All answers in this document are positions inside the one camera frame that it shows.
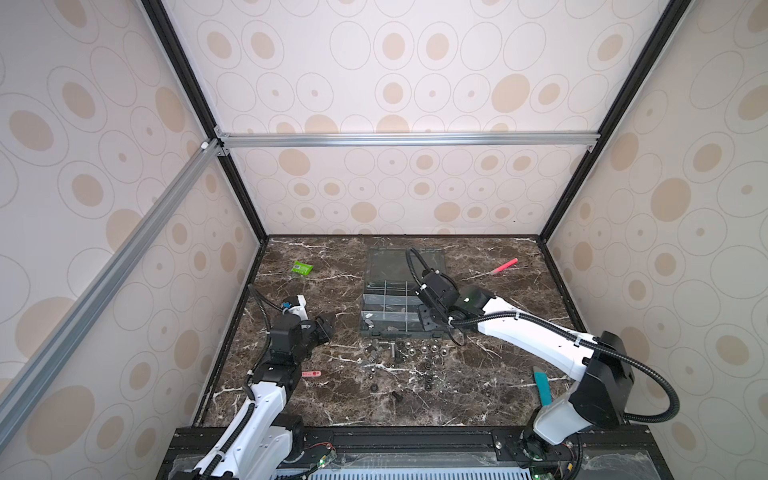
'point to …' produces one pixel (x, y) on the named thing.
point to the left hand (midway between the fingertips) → (339, 312)
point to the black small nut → (374, 388)
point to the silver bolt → (393, 349)
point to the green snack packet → (302, 268)
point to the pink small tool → (311, 373)
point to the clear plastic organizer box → (390, 307)
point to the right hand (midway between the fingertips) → (431, 312)
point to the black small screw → (398, 397)
